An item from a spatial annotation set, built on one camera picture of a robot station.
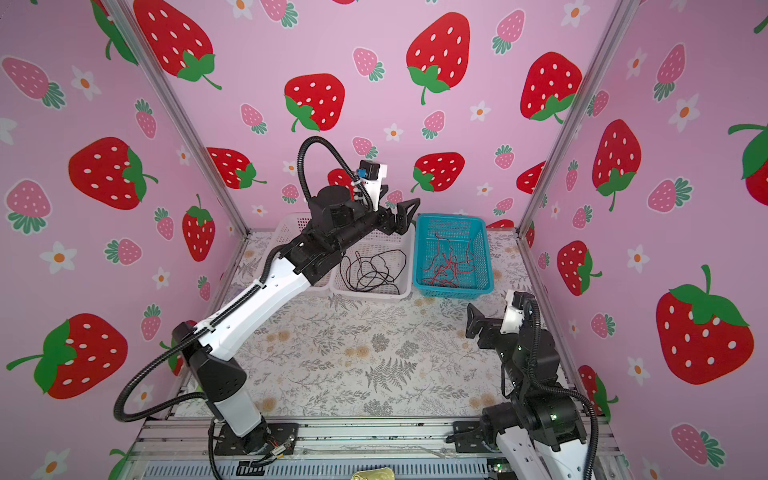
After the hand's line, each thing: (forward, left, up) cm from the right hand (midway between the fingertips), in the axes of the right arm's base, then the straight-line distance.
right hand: (486, 305), depth 67 cm
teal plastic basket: (+33, +6, -22) cm, 40 cm away
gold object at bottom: (-32, +20, -23) cm, 44 cm away
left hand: (+14, +21, +20) cm, 32 cm away
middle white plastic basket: (+40, +23, -23) cm, 52 cm away
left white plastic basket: (+38, +68, -17) cm, 80 cm away
